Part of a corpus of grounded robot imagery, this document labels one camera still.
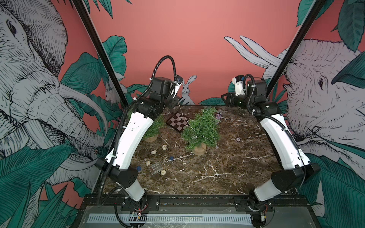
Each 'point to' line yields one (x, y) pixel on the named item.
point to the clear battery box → (155, 168)
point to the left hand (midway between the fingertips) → (172, 90)
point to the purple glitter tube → (218, 116)
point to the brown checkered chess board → (178, 122)
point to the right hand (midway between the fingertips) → (223, 92)
